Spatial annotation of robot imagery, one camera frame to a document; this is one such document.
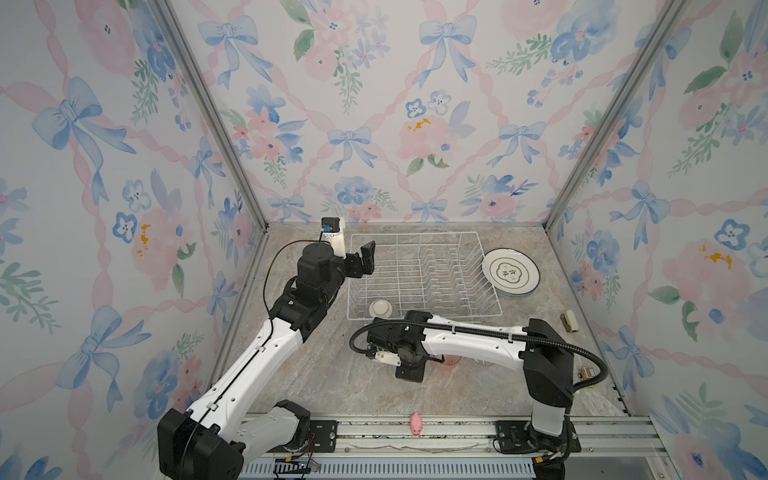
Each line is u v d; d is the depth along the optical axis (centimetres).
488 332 50
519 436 73
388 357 73
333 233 61
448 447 73
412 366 68
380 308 88
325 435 75
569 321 92
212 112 86
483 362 50
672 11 68
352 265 65
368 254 65
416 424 75
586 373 82
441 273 107
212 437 38
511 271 103
